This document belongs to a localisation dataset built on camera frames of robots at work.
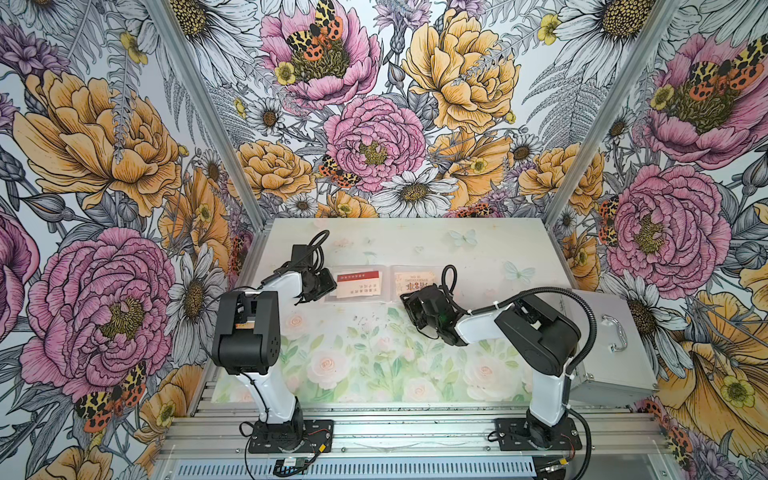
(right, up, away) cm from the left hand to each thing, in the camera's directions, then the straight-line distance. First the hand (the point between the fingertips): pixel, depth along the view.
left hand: (332, 293), depth 98 cm
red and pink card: (+8, +2, +5) cm, 9 cm away
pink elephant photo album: (+16, +3, +4) cm, 17 cm away
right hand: (+22, -4, -2) cm, 22 cm away
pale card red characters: (+24, +3, +5) cm, 25 cm away
